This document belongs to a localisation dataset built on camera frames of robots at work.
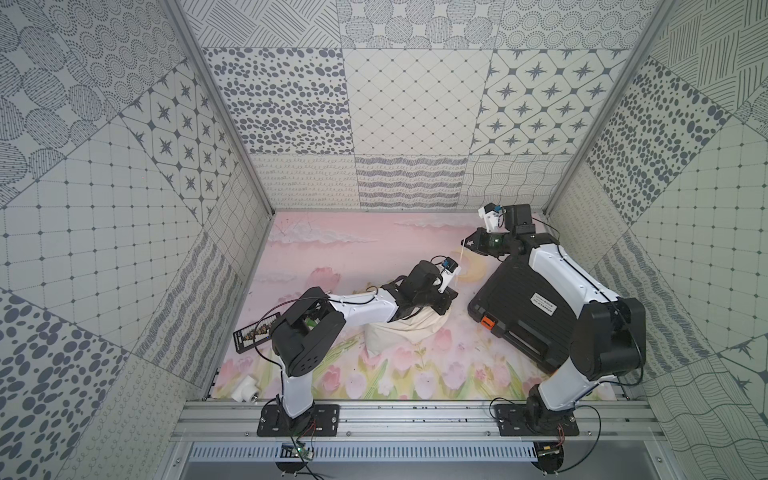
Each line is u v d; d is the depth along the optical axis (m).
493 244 0.76
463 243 0.87
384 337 0.82
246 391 0.76
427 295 0.73
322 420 0.74
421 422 0.76
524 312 0.86
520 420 0.73
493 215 0.81
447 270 0.76
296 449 0.70
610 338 0.45
